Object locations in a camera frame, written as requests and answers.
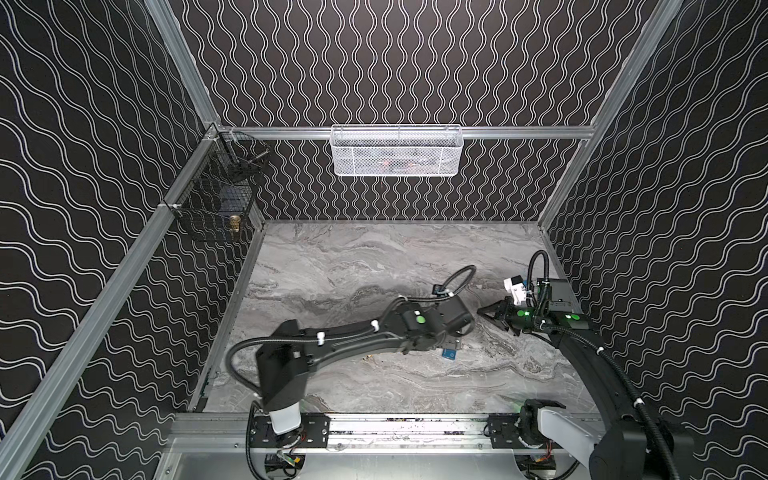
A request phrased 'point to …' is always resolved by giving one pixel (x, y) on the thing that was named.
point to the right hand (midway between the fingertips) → (481, 312)
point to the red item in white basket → (397, 163)
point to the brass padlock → (370, 357)
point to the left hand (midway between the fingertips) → (460, 341)
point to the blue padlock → (450, 353)
